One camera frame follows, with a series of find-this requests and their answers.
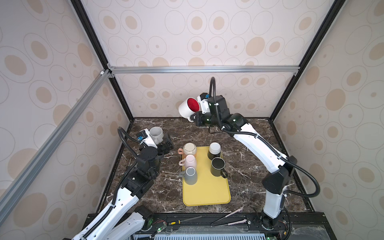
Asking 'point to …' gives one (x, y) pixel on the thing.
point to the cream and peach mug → (188, 148)
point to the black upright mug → (217, 167)
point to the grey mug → (190, 175)
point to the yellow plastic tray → (209, 189)
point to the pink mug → (189, 161)
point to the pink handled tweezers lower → (241, 221)
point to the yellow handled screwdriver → (179, 222)
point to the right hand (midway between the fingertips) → (192, 116)
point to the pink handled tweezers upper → (239, 210)
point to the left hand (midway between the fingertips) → (165, 133)
